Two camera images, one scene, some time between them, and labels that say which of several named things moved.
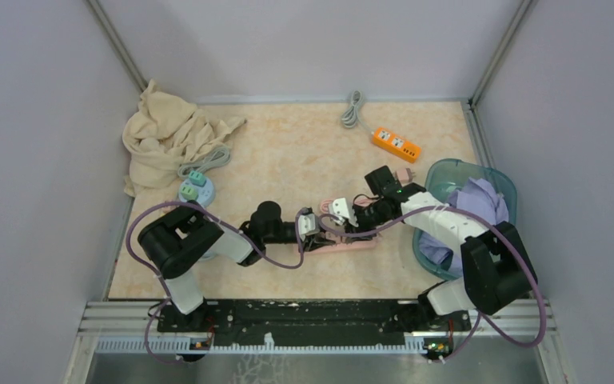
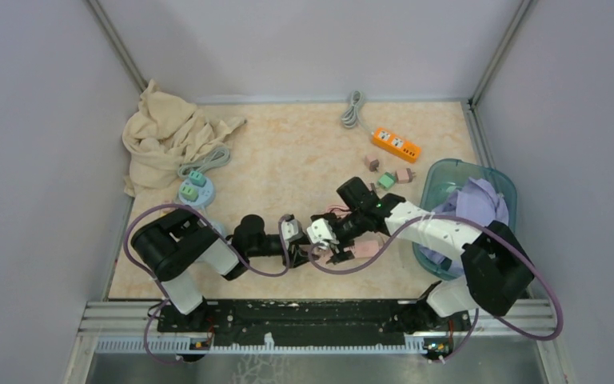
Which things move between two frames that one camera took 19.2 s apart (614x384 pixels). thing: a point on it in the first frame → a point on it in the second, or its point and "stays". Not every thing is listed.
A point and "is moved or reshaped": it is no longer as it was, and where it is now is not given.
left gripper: [312, 242] → [299, 256]
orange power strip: [396, 145] stays
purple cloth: [476, 196] stays
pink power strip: [344, 246] is moved or reshaped
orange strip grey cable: [350, 117] stays
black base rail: [312, 322] stays
